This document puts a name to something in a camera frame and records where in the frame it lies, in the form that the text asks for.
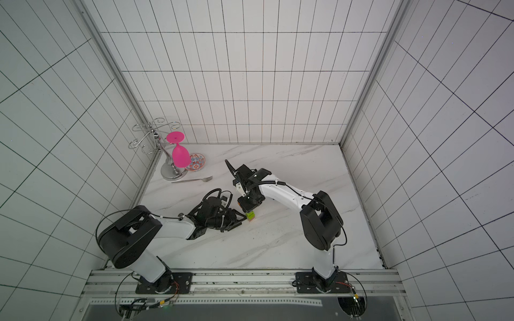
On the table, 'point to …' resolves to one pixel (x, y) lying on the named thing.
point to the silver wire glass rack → (157, 136)
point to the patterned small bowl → (197, 162)
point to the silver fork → (205, 179)
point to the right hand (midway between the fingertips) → (247, 202)
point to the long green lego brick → (250, 216)
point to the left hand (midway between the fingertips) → (242, 222)
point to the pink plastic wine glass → (181, 156)
